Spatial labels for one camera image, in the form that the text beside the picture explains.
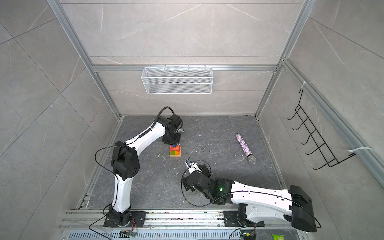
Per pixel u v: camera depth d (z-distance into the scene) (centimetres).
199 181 51
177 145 86
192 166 62
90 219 75
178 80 101
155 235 70
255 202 46
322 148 64
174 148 93
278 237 69
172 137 79
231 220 73
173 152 95
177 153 95
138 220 73
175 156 95
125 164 53
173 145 90
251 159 92
